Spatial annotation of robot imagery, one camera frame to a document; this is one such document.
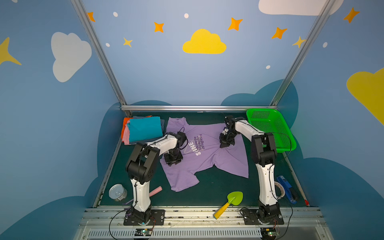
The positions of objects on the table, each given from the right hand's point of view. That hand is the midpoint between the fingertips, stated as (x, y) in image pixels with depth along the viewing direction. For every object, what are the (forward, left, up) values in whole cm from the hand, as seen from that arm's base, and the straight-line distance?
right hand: (222, 144), depth 102 cm
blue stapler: (-27, -34, +2) cm, 44 cm away
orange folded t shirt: (+16, +72, +5) cm, 74 cm away
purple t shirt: (-3, +13, -1) cm, 13 cm away
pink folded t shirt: (-1, +66, +4) cm, 66 cm away
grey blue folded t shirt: (+17, +44, +3) cm, 48 cm away
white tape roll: (-28, -32, 0) cm, 43 cm away
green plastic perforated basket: (+25, -40, -1) cm, 47 cm away
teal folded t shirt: (+7, +55, +5) cm, 56 cm away
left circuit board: (-52, +41, 0) cm, 66 cm away
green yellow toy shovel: (-35, -4, +2) cm, 35 cm away
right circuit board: (-49, -20, -2) cm, 53 cm away
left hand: (-16, +29, 0) cm, 33 cm away
